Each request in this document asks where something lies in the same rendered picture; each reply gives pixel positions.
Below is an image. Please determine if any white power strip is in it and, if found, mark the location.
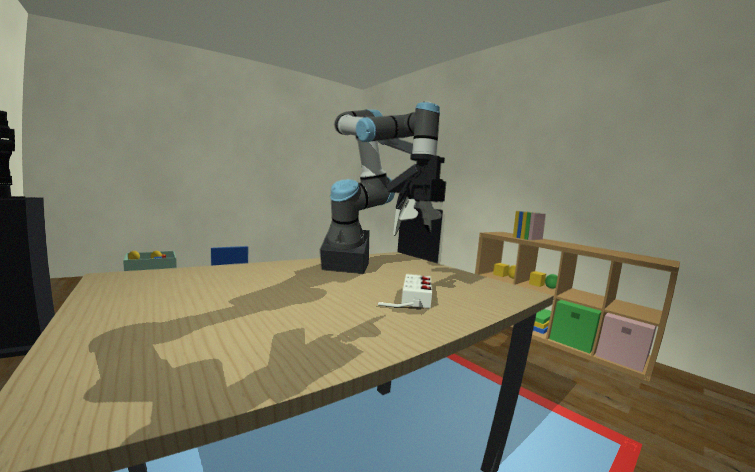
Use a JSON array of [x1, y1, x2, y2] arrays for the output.
[[378, 274, 432, 308]]

